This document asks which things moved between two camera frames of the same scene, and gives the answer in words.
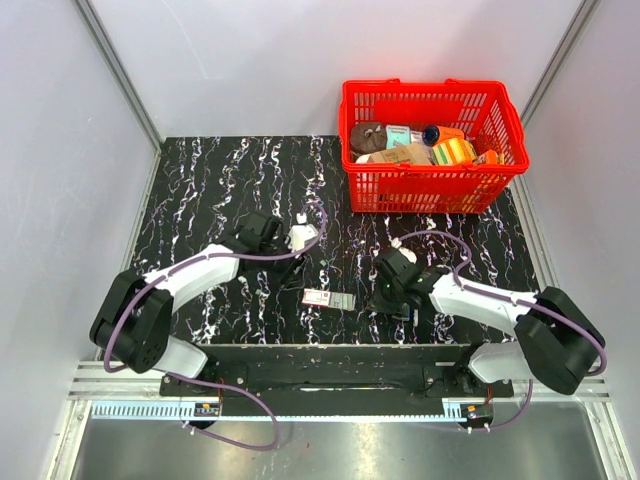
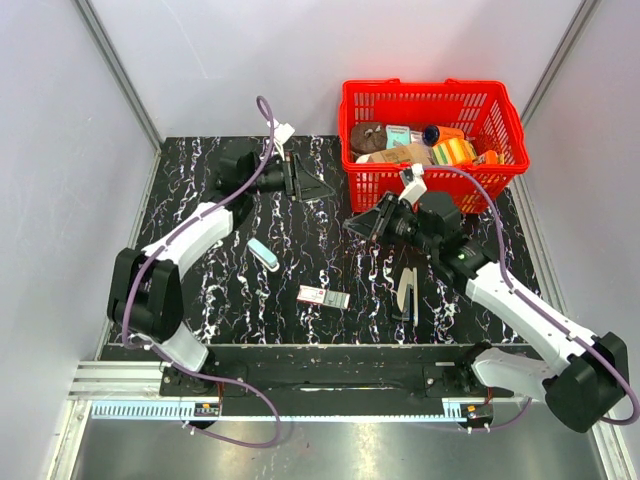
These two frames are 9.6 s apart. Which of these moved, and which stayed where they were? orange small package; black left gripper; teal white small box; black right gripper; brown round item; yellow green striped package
Moved: black right gripper; black left gripper
Stayed: orange small package; teal white small box; yellow green striped package; brown round item
